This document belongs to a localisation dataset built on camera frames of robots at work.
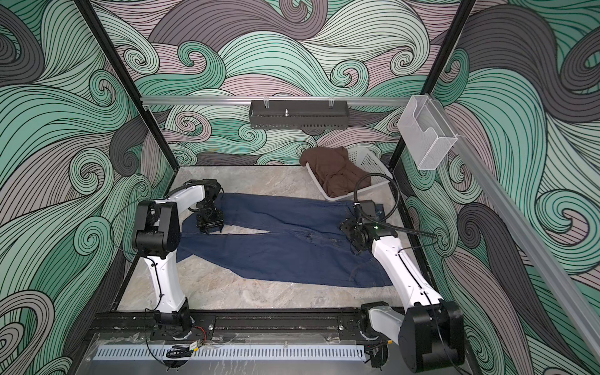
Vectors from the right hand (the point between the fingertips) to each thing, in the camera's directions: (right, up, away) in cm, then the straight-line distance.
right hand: (342, 230), depth 84 cm
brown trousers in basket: (+2, +22, +26) cm, 34 cm away
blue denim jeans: (-14, -6, +7) cm, 17 cm away
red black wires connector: (-54, -36, -12) cm, 66 cm away
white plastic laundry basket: (+19, +18, +27) cm, 37 cm away
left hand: (-50, -1, +11) cm, 52 cm away
